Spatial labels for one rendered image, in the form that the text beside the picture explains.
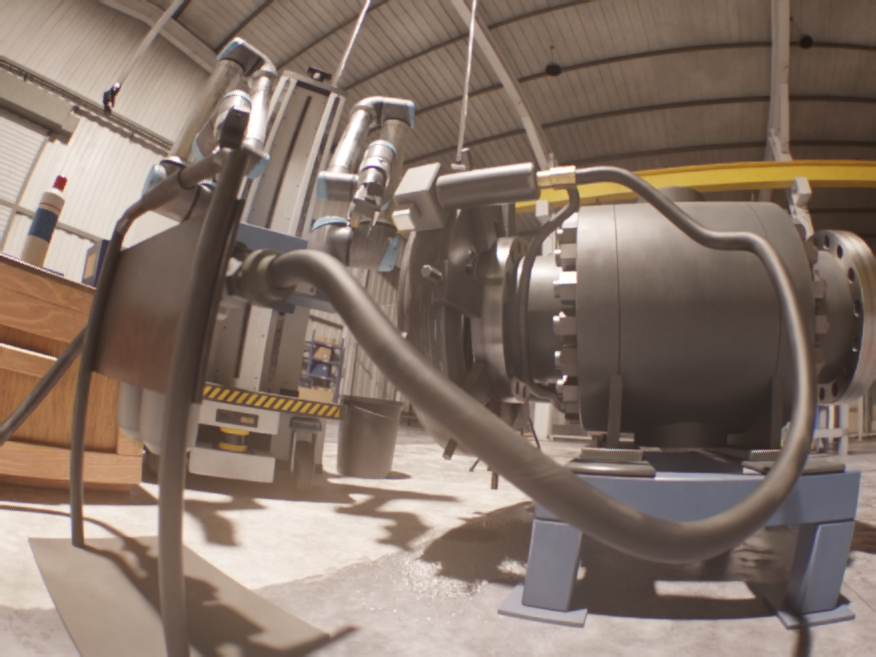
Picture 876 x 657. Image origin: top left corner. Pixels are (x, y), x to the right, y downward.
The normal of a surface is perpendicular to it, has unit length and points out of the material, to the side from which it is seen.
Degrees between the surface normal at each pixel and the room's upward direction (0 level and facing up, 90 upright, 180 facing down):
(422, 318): 105
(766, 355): 119
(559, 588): 90
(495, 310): 100
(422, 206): 158
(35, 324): 90
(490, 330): 111
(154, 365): 90
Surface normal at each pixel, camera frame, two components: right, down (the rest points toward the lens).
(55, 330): 0.90, 0.00
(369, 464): 0.36, -0.11
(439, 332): 0.11, 0.07
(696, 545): 0.03, -0.29
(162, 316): -0.43, -0.24
